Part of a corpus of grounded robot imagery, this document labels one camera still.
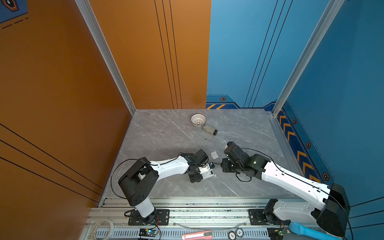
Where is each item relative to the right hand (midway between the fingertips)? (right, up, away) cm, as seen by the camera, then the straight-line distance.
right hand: (220, 165), depth 78 cm
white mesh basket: (-11, +26, +34) cm, 44 cm away
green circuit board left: (-35, -30, -7) cm, 47 cm away
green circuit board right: (+25, -30, -8) cm, 40 cm away
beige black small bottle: (-2, +18, +27) cm, 32 cm away
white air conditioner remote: (-8, -3, 0) cm, 8 cm away
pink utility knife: (-10, -30, -9) cm, 33 cm away
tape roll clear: (-53, -27, -7) cm, 60 cm away
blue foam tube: (+34, -26, -10) cm, 44 cm away
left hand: (-12, -7, +10) cm, 17 cm away
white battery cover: (-1, +3, +15) cm, 15 cm away
